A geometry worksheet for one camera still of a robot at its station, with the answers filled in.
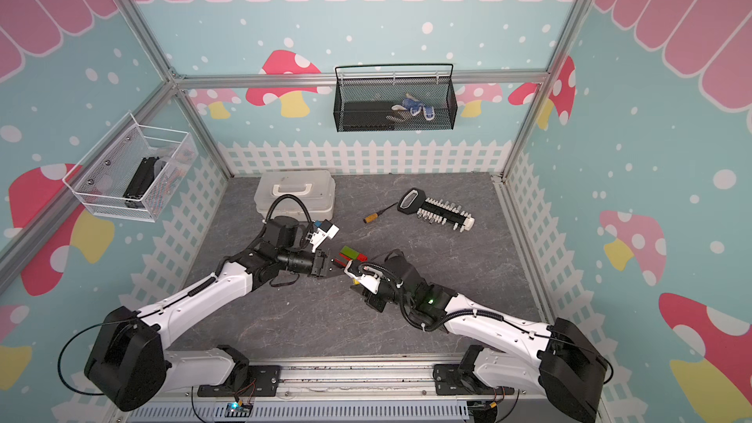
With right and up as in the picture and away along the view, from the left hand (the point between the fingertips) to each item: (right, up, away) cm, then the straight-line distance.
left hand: (347, 275), depth 73 cm
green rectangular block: (-2, +2, +23) cm, 23 cm away
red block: (0, +5, -6) cm, 8 cm away
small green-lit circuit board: (-28, -34, 0) cm, 44 cm away
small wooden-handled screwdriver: (+6, +13, +34) cm, 37 cm away
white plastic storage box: (-15, +24, +28) cm, 40 cm away
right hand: (+2, -2, +3) cm, 4 cm away
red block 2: (+2, +1, +21) cm, 21 cm away
